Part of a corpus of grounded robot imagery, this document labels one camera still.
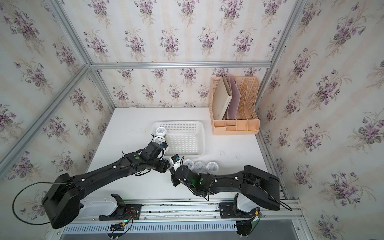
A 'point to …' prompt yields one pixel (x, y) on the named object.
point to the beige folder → (222, 97)
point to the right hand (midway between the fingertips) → (171, 171)
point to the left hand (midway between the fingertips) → (168, 165)
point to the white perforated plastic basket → (184, 138)
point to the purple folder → (234, 102)
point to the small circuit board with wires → (119, 226)
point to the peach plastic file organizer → (246, 122)
